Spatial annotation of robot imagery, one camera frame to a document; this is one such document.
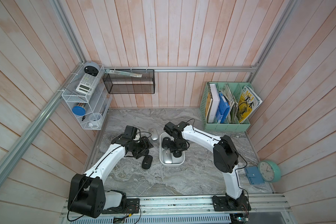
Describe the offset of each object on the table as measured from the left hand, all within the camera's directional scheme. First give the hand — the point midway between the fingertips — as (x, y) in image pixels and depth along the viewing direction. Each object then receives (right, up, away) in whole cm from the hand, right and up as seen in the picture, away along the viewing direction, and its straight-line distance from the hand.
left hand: (149, 150), depth 83 cm
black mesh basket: (-26, +47, +24) cm, 59 cm away
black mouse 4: (+10, +3, +12) cm, 16 cm away
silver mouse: (+2, +7, +19) cm, 20 cm away
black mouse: (-1, 0, -7) cm, 7 cm away
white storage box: (+17, -9, +7) cm, 20 cm away
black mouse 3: (+17, -3, +3) cm, 18 cm away
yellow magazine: (+69, +31, +15) cm, 78 cm away
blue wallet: (+63, -15, -1) cm, 65 cm away
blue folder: (+50, +26, +11) cm, 57 cm away
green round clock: (+69, -10, -6) cm, 70 cm away
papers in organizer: (+58, +22, +16) cm, 64 cm away
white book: (+44, +26, +13) cm, 53 cm away
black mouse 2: (-2, -8, +5) cm, 10 cm away
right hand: (+16, -1, +7) cm, 18 cm away
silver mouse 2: (+11, -6, +8) cm, 15 cm away
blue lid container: (-39, +24, -6) cm, 46 cm away
